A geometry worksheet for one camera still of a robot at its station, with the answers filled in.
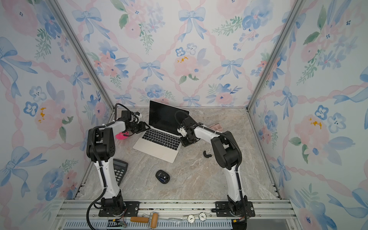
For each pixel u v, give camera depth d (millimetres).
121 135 861
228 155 554
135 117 952
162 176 822
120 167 857
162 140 1003
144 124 978
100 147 573
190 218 717
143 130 953
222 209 732
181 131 925
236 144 519
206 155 931
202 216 717
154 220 698
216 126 1008
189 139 856
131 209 737
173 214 734
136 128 927
